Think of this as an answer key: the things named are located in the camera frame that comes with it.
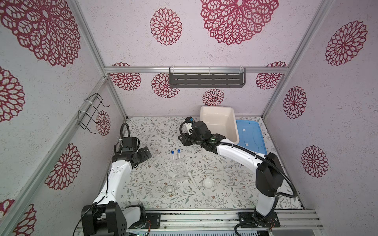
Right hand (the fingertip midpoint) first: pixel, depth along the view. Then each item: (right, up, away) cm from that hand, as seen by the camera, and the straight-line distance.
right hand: (180, 134), depth 83 cm
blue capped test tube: (-4, -10, 0) cm, 11 cm away
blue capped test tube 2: (-1, -10, +1) cm, 10 cm away
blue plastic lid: (+51, -2, +27) cm, 58 cm away
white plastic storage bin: (+29, +10, +26) cm, 40 cm away
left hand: (-22, -14, +2) cm, 26 cm away
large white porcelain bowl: (+16, -29, +3) cm, 33 cm away
